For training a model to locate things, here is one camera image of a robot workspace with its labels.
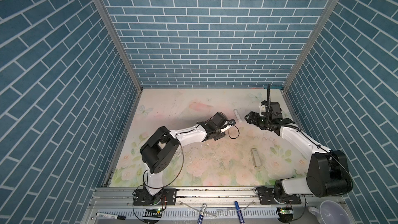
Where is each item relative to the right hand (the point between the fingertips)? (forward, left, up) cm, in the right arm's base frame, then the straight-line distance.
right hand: (249, 116), depth 89 cm
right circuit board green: (-44, -16, -18) cm, 50 cm away
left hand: (-5, +17, -7) cm, 18 cm away
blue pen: (-47, +6, -12) cm, 49 cm away
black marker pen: (-51, +64, -10) cm, 82 cm away
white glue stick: (+9, +5, -11) cm, 15 cm away
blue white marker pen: (-49, +24, -11) cm, 55 cm away
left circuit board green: (-48, +46, -15) cm, 69 cm away
